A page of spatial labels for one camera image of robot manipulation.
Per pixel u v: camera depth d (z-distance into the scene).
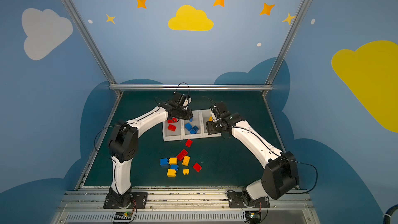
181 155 0.88
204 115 1.01
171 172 0.82
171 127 0.99
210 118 1.03
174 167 0.84
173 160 0.86
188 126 0.98
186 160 0.87
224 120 0.58
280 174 0.42
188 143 0.95
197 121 1.04
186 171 0.82
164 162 0.84
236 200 0.74
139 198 0.76
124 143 0.52
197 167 0.84
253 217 0.73
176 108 0.75
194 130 0.97
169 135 0.96
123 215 0.73
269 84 1.16
